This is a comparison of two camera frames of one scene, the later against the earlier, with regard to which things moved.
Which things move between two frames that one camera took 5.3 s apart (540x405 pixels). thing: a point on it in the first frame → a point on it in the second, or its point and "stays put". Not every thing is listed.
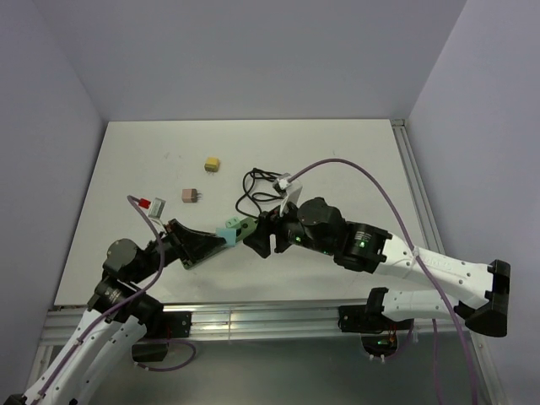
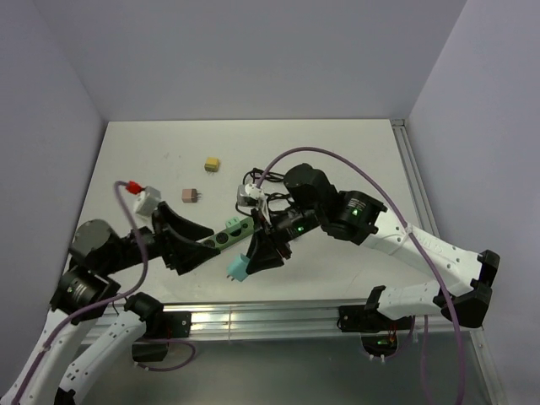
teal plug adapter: (229, 234) → (237, 269)
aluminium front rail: (258, 323) stays put
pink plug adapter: (191, 196) stays put
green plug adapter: (233, 223) stays put
